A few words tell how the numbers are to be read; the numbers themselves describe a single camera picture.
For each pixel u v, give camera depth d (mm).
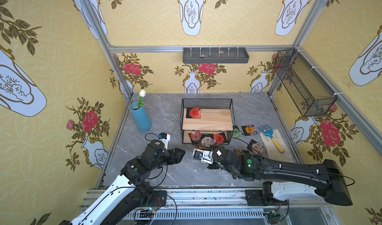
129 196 605
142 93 811
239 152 901
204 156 584
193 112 882
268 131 974
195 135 949
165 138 697
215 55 927
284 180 463
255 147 921
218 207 721
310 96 740
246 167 509
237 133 976
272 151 901
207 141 924
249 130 1000
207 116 873
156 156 568
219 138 941
